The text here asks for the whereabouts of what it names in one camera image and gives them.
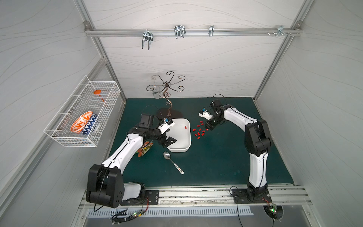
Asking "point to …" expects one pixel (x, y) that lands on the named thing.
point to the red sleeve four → (185, 127)
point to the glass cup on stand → (156, 91)
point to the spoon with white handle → (167, 156)
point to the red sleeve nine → (198, 126)
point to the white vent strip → (164, 212)
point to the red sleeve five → (198, 137)
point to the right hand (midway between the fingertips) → (207, 125)
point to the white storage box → (181, 132)
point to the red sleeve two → (194, 129)
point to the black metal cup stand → (156, 81)
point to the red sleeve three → (200, 129)
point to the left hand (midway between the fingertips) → (171, 134)
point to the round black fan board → (275, 212)
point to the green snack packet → (145, 147)
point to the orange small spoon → (98, 92)
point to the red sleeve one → (203, 134)
